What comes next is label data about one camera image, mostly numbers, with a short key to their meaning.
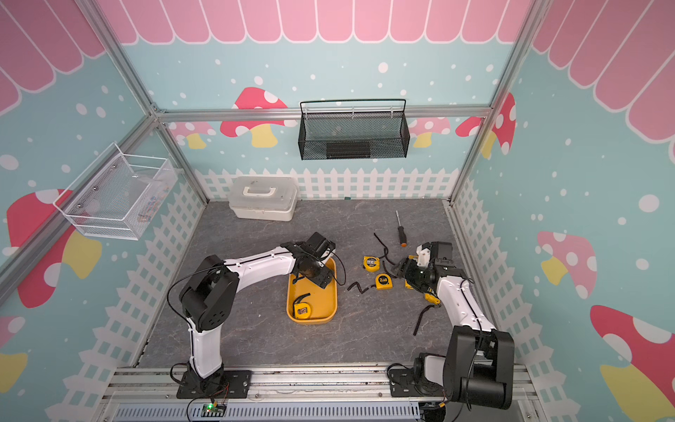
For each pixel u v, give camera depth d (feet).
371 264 3.17
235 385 2.44
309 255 2.30
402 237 3.47
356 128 3.09
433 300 2.91
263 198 3.51
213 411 2.39
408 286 3.02
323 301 2.88
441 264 2.23
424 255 2.66
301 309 2.84
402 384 2.43
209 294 1.66
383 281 3.06
